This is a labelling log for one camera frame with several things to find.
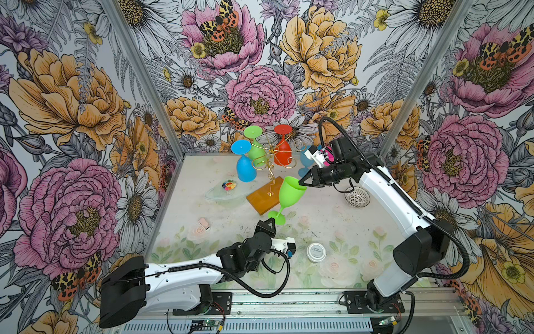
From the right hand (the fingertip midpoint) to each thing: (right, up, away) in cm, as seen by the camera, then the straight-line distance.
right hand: (302, 189), depth 75 cm
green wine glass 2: (-17, +15, +13) cm, 26 cm away
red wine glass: (-6, +16, +17) cm, 24 cm away
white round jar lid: (+6, -25, +5) cm, 26 cm away
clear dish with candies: (-32, -3, +31) cm, 44 cm away
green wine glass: (-5, -2, -3) cm, 6 cm away
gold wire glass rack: (-13, +10, +14) cm, 22 cm away
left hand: (-12, -11, +3) cm, 17 cm away
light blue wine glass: (+1, +10, -2) cm, 10 cm away
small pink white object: (-40, -17, +17) cm, 47 cm away
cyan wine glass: (-21, +8, +9) cm, 24 cm away
